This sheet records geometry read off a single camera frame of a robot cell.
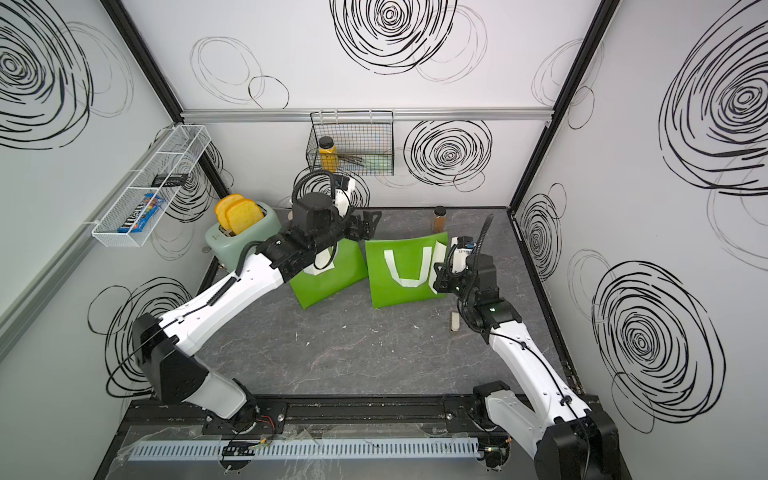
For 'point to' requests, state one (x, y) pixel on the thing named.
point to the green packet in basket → (378, 162)
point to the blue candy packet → (142, 213)
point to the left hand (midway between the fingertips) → (369, 207)
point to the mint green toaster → (228, 248)
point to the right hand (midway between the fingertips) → (439, 265)
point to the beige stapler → (455, 321)
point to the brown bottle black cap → (440, 220)
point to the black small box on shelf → (174, 180)
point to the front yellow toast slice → (243, 214)
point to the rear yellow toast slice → (222, 208)
